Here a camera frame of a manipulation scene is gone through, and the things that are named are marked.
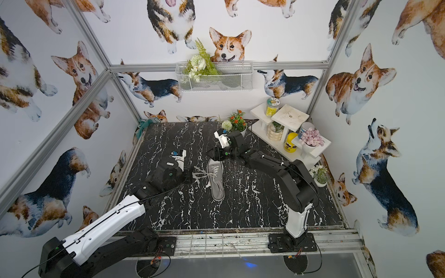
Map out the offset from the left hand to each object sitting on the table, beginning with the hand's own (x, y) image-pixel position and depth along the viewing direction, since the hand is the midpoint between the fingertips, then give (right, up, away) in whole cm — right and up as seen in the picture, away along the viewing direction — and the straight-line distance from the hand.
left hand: (193, 162), depth 79 cm
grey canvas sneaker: (+8, -6, +13) cm, 17 cm away
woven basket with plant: (+44, +16, +30) cm, 55 cm away
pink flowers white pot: (+53, +10, -1) cm, 54 cm away
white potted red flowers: (+20, +21, +24) cm, 37 cm away
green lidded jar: (+40, +29, +18) cm, 53 cm away
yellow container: (+50, +7, +20) cm, 54 cm away
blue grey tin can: (+54, +17, +8) cm, 58 cm away
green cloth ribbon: (-44, +20, +39) cm, 63 cm away
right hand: (+9, +7, +7) cm, 14 cm away
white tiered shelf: (+49, +22, +13) cm, 56 cm away
